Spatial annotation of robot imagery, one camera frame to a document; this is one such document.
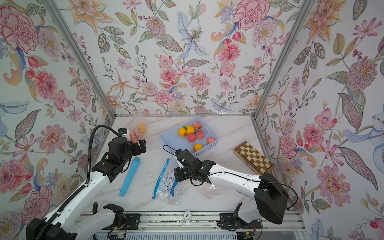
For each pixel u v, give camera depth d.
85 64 0.90
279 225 0.43
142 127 1.04
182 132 1.05
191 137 1.03
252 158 0.93
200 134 1.04
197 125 1.08
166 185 0.80
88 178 0.49
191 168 0.60
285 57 0.86
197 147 0.97
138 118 1.01
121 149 0.60
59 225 0.39
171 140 1.03
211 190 0.84
